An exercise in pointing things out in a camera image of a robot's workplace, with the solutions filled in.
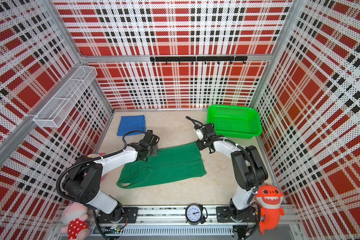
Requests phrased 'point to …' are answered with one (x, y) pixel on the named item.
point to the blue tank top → (134, 124)
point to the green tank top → (171, 163)
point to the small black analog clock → (196, 214)
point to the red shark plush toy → (269, 198)
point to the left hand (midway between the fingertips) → (151, 150)
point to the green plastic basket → (234, 121)
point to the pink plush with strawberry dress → (74, 216)
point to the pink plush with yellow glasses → (95, 155)
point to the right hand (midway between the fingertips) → (201, 142)
